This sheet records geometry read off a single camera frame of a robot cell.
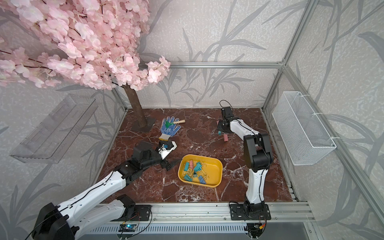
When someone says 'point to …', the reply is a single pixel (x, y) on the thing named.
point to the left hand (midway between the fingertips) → (176, 151)
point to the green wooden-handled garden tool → (167, 124)
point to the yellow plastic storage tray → (212, 170)
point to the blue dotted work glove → (169, 127)
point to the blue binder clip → (202, 181)
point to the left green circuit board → (127, 228)
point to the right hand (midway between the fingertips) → (221, 126)
